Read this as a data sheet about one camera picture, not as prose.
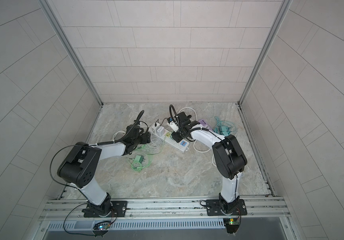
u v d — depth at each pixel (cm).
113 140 94
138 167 83
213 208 71
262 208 72
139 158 86
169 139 94
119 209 71
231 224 68
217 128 100
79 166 46
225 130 99
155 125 93
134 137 75
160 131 91
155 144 94
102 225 64
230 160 48
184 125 71
